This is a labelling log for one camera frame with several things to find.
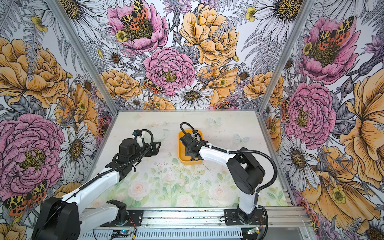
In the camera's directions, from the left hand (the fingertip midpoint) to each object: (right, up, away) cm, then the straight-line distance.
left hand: (154, 147), depth 86 cm
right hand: (+21, -5, +6) cm, 23 cm away
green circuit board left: (-11, -38, -15) cm, 42 cm away
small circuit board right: (+51, -37, -14) cm, 65 cm away
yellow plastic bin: (+16, -7, +2) cm, 18 cm away
